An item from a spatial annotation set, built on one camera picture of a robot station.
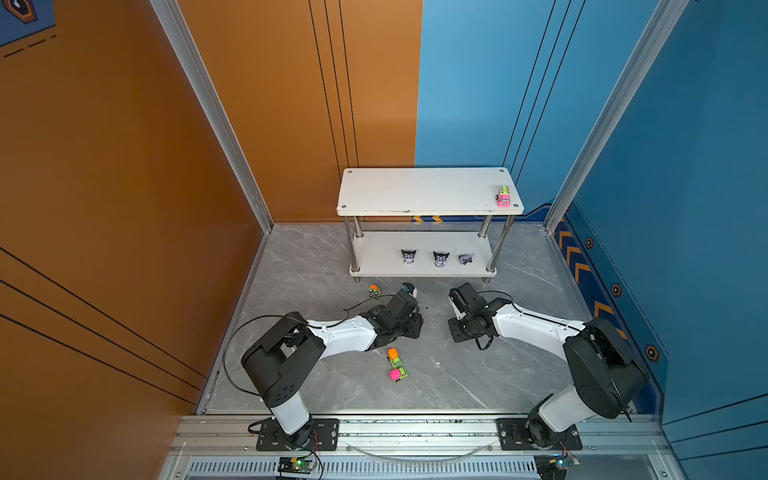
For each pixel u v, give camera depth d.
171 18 0.70
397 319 0.69
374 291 0.97
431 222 1.24
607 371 0.46
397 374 0.81
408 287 0.81
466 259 0.97
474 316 0.68
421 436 0.74
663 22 0.71
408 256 0.97
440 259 0.95
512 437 0.72
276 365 0.47
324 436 0.74
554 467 0.71
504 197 0.76
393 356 0.84
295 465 0.71
